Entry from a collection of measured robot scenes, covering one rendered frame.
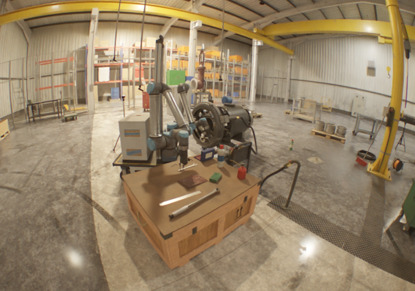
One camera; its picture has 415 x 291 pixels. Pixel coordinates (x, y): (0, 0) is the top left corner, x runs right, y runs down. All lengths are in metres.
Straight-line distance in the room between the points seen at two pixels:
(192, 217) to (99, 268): 0.90
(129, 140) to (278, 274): 2.04
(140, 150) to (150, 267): 1.33
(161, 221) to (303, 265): 1.19
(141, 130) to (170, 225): 1.27
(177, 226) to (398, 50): 4.43
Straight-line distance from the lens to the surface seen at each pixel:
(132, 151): 2.17
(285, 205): 2.13
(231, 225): 1.60
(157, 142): 1.90
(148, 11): 10.28
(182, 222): 1.11
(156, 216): 1.16
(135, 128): 2.06
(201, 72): 7.13
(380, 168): 4.24
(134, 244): 1.63
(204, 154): 1.78
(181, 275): 1.42
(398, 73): 4.16
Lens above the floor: 1.27
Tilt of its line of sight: 17 degrees down
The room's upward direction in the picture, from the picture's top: 3 degrees clockwise
